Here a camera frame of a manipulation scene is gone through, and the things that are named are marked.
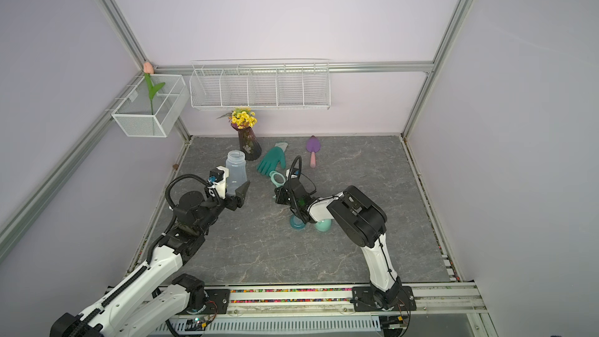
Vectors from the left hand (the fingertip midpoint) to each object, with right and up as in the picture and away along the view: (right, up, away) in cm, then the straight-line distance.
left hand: (238, 178), depth 77 cm
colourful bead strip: (+17, -40, -1) cm, 44 cm away
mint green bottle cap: (+29, -19, +10) cm, 36 cm away
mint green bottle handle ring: (+8, 0, +23) cm, 25 cm away
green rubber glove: (+7, +8, +36) cm, 38 cm away
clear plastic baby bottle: (+1, +5, -6) cm, 8 cm away
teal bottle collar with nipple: (+19, -18, +12) cm, 29 cm away
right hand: (+9, -6, +20) cm, 23 cm away
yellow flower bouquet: (-4, +24, +17) cm, 30 cm away
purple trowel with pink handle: (+26, +13, +43) cm, 52 cm away
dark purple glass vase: (-4, +13, +28) cm, 32 cm away
